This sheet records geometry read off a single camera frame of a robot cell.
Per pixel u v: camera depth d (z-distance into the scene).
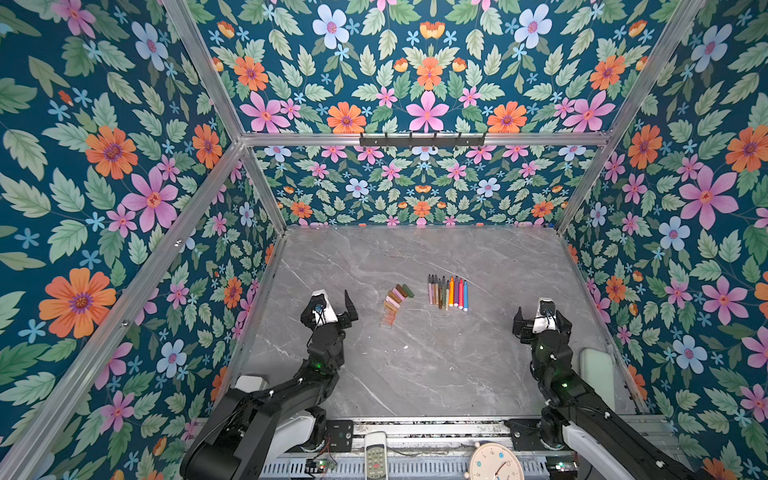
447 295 0.99
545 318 0.69
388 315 0.95
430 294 0.99
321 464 0.70
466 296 0.99
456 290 1.00
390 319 0.94
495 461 0.68
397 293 1.01
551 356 0.61
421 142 0.93
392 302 0.98
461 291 1.01
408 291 1.01
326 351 0.63
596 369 0.82
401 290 1.01
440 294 1.00
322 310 0.69
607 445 0.52
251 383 0.78
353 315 0.78
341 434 0.74
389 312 0.96
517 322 0.77
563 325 0.75
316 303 0.69
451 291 0.99
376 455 0.70
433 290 1.01
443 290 1.01
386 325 0.93
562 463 0.71
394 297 0.99
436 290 1.01
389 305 0.97
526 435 0.73
